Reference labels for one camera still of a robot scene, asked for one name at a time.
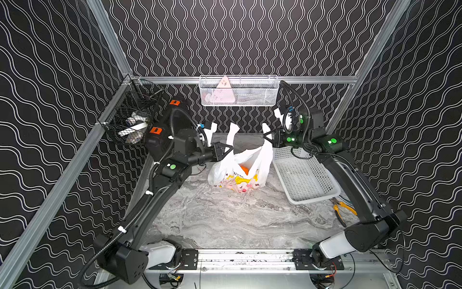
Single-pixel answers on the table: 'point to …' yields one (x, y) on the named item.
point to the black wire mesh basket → (141, 99)
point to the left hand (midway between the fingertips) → (233, 144)
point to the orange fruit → (245, 169)
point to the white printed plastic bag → (227, 173)
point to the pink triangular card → (224, 96)
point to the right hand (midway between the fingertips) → (263, 134)
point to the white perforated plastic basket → (303, 180)
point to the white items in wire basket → (136, 123)
